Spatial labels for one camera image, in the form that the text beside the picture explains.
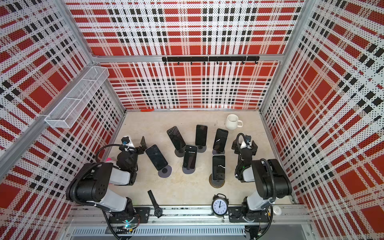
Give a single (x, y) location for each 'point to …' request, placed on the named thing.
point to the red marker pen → (147, 110)
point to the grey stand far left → (165, 172)
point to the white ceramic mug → (232, 122)
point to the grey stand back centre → (201, 149)
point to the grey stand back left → (180, 152)
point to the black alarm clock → (219, 205)
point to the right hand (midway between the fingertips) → (245, 140)
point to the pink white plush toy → (113, 160)
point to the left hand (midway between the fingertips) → (136, 140)
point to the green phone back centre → (201, 135)
